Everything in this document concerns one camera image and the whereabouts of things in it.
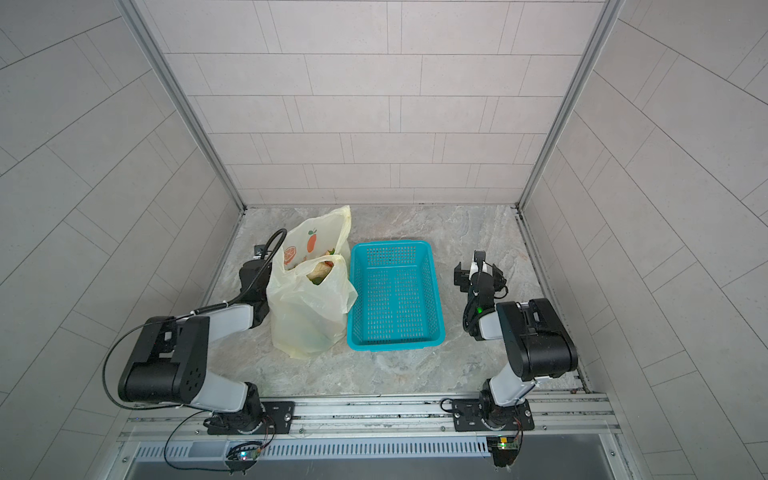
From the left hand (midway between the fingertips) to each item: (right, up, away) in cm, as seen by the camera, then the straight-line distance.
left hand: (276, 263), depth 94 cm
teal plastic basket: (+39, -13, -3) cm, 41 cm away
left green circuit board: (+5, -39, -30) cm, 49 cm away
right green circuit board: (+63, -40, -26) cm, 79 cm away
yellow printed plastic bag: (+17, -11, -22) cm, 30 cm away
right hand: (+64, +1, 0) cm, 64 cm away
